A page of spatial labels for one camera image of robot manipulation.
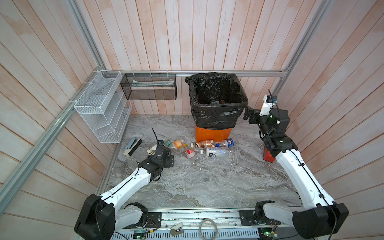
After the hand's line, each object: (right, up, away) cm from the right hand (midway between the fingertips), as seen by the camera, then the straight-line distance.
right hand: (254, 105), depth 72 cm
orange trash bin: (-14, -16, +27) cm, 34 cm away
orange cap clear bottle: (-40, -22, +25) cm, 52 cm away
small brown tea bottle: (-22, -22, +26) cm, 41 cm away
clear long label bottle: (-15, -26, +21) cm, 37 cm away
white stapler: (-70, -23, +26) cm, 78 cm away
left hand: (-48, -30, +14) cm, 58 cm away
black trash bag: (-12, +9, +29) cm, 33 cm away
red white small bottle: (-32, -27, +21) cm, 47 cm away
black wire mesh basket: (-60, +19, +32) cm, 71 cm away
